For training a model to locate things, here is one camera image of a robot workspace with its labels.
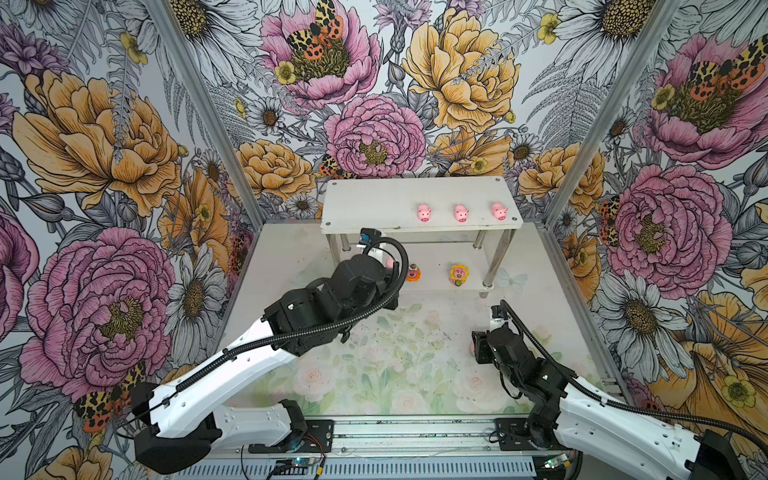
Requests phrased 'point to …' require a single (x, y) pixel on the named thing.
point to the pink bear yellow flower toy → (458, 274)
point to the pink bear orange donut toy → (413, 274)
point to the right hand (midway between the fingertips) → (480, 343)
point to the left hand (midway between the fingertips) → (390, 282)
